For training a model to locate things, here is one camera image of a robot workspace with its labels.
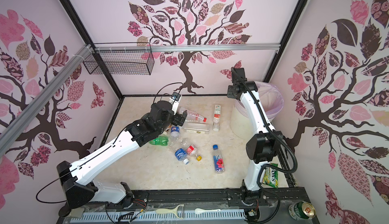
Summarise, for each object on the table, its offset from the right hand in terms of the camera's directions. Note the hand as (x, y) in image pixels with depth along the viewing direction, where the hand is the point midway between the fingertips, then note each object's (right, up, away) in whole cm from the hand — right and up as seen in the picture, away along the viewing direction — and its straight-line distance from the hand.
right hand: (237, 90), depth 85 cm
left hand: (-33, -11, -13) cm, 37 cm away
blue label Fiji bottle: (-11, -42, -5) cm, 44 cm away
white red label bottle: (-9, -16, +15) cm, 24 cm away
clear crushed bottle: (-36, -31, +5) cm, 48 cm away
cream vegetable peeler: (-34, -59, -16) cm, 70 cm away
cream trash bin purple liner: (+21, -6, -1) cm, 22 cm away
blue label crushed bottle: (-32, -37, -2) cm, 49 cm away
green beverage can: (+21, -54, -23) cm, 62 cm away
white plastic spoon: (-23, -60, -14) cm, 66 cm away
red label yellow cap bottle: (-26, -35, 0) cm, 44 cm away
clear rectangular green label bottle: (-23, -24, +15) cm, 36 cm away
